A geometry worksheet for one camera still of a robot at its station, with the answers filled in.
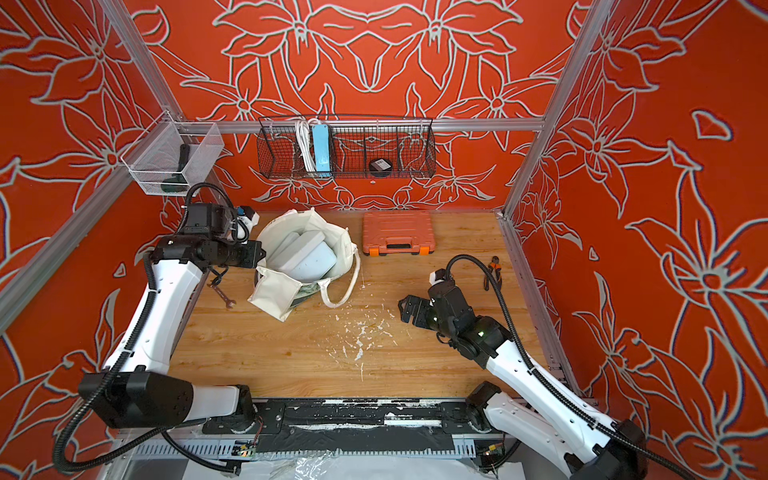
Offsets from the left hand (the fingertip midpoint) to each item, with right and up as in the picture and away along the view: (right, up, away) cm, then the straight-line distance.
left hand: (261, 249), depth 77 cm
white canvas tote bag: (+1, -13, +7) cm, 15 cm away
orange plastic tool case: (+38, +5, +31) cm, 49 cm away
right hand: (+40, -14, -1) cm, 42 cm away
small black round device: (+32, +26, +18) cm, 45 cm away
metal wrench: (-18, -18, +17) cm, 30 cm away
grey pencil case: (+12, +3, +12) cm, 17 cm away
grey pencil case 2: (+12, -6, +13) cm, 19 cm away
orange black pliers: (+72, -6, +24) cm, 76 cm away
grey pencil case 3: (+4, 0, +12) cm, 13 cm away
